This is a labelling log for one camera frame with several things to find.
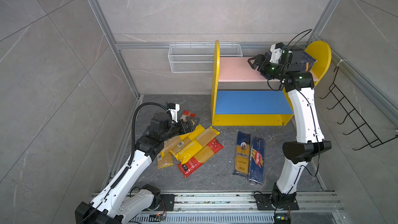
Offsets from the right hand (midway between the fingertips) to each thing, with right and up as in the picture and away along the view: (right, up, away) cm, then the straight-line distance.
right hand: (252, 62), depth 72 cm
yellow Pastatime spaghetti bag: (-33, -47, +13) cm, 59 cm away
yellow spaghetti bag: (-41, -43, +16) cm, 61 cm away
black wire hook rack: (+43, -35, -13) cm, 56 cm away
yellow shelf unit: (-1, -15, +12) cm, 20 cm away
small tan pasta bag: (-45, -51, +14) cm, 69 cm away
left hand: (-28, -27, -1) cm, 39 cm away
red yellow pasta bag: (-21, -47, +17) cm, 55 cm away
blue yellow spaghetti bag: (-1, -49, +14) cm, 51 cm away
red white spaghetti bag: (-34, -26, +33) cm, 54 cm away
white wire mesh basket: (-33, +11, +28) cm, 45 cm away
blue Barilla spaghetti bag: (+6, -54, +10) cm, 55 cm away
